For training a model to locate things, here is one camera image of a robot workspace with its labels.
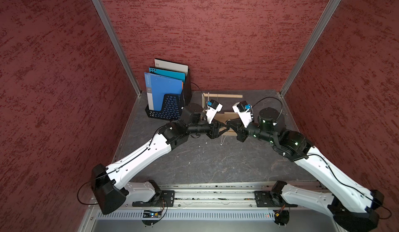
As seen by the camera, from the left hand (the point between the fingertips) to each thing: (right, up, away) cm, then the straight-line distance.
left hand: (224, 129), depth 66 cm
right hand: (+1, +2, -2) cm, 3 cm away
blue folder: (-37, +21, +22) cm, 48 cm away
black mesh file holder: (-27, +11, +22) cm, 37 cm away
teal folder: (-28, +29, +26) cm, 48 cm away
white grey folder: (-30, +36, +33) cm, 58 cm away
